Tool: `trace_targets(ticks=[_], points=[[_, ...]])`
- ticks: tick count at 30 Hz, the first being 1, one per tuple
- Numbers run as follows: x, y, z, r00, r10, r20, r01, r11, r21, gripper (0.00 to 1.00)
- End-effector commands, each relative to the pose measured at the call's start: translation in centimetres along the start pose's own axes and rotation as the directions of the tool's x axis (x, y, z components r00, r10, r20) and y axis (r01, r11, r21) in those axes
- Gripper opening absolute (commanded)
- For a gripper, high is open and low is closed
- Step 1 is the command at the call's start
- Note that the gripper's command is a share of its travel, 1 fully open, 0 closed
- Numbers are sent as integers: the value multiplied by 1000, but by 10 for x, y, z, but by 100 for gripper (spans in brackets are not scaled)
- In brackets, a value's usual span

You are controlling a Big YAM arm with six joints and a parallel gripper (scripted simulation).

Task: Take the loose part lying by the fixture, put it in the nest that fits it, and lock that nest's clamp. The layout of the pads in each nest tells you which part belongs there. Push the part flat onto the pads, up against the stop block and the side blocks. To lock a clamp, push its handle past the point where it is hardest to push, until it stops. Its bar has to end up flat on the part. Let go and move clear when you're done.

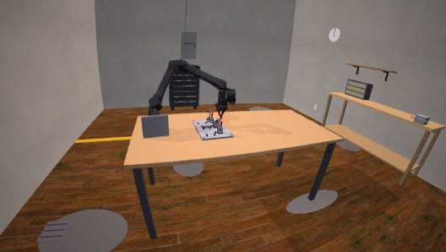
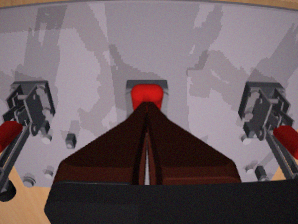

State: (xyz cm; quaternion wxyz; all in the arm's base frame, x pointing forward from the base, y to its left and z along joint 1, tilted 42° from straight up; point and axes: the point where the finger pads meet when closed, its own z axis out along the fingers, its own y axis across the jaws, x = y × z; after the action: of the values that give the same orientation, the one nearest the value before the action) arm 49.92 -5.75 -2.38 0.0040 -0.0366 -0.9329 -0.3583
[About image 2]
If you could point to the grey toggle clamp with red handle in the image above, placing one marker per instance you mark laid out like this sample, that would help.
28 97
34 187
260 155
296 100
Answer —
38 106
255 108

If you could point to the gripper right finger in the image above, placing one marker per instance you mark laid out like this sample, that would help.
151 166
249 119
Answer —
180 158

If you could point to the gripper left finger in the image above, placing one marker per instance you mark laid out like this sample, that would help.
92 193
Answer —
114 156

